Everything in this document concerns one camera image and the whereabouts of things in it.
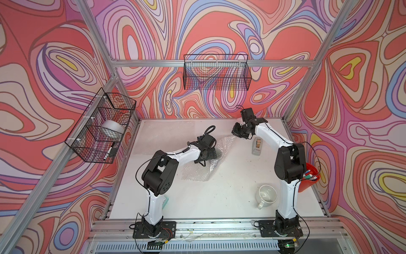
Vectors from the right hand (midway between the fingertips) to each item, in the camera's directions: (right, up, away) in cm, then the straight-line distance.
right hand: (233, 136), depth 97 cm
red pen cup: (+35, -20, -19) cm, 45 cm away
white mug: (+15, -31, -15) cm, 38 cm away
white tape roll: (-60, +3, -28) cm, 66 cm away
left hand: (-14, -13, -1) cm, 19 cm away
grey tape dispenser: (+15, -6, +1) cm, 17 cm away
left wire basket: (-65, +1, -30) cm, 71 cm away
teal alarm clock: (-39, -33, -17) cm, 54 cm away
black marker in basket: (-63, -7, -26) cm, 68 cm away
